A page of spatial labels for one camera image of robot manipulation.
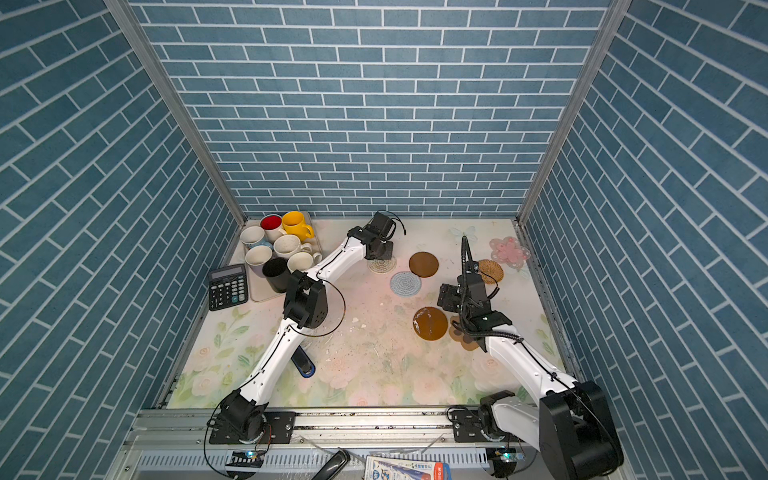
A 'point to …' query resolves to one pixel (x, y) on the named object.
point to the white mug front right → (303, 261)
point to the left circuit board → (245, 459)
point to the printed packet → (379, 468)
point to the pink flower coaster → (509, 252)
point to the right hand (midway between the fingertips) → (449, 286)
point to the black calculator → (227, 287)
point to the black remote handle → (333, 465)
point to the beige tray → (315, 240)
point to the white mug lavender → (256, 257)
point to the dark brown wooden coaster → (424, 264)
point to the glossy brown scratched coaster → (430, 323)
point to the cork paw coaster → (466, 341)
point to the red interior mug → (271, 225)
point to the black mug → (276, 272)
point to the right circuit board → (509, 456)
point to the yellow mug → (293, 224)
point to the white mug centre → (286, 245)
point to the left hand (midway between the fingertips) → (385, 251)
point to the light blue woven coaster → (405, 284)
